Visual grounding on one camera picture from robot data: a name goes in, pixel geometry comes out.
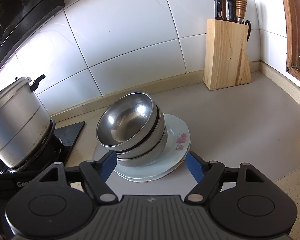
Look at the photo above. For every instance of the floral white plate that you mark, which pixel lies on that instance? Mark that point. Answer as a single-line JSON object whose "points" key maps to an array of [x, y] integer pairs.
{"points": [[178, 138], [154, 171]]}

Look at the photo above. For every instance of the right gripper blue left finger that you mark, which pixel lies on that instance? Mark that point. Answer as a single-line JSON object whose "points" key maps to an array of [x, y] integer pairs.
{"points": [[95, 175]]}

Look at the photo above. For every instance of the dark handled knife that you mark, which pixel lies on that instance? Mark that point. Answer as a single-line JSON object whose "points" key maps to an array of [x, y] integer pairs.
{"points": [[228, 11]]}

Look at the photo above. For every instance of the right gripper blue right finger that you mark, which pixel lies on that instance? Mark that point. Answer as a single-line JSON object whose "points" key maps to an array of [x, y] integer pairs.
{"points": [[207, 175]]}

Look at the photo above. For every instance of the black gas stove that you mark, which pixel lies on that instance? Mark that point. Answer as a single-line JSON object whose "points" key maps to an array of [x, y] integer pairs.
{"points": [[57, 145]]}

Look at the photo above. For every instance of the wooden handled knife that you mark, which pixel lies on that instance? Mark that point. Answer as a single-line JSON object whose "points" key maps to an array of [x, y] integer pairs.
{"points": [[241, 7]]}

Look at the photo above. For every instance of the steel bowl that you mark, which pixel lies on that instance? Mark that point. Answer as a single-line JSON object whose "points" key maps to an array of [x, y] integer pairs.
{"points": [[127, 121], [147, 157], [151, 139]]}

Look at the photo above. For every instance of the large aluminium pot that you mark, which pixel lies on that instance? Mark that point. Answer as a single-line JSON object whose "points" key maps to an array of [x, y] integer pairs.
{"points": [[24, 122]]}

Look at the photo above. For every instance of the black range hood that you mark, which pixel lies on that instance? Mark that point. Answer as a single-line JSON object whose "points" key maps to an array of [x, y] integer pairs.
{"points": [[19, 19]]}

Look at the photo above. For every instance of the black handled knife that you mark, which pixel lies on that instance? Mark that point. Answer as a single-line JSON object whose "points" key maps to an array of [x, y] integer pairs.
{"points": [[218, 9]]}

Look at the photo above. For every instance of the wooden knife block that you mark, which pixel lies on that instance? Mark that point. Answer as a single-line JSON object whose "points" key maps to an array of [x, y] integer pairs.
{"points": [[226, 58]]}

